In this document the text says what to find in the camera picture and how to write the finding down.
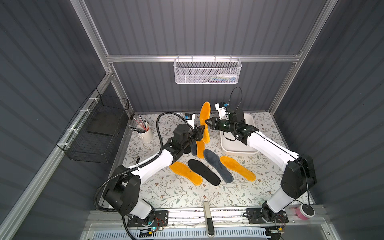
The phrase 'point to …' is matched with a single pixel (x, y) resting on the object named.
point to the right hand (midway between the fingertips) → (207, 120)
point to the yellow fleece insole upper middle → (200, 147)
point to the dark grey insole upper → (193, 147)
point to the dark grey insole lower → (214, 161)
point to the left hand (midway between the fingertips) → (204, 127)
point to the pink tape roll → (305, 212)
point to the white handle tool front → (209, 223)
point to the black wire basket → (93, 133)
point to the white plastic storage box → (229, 143)
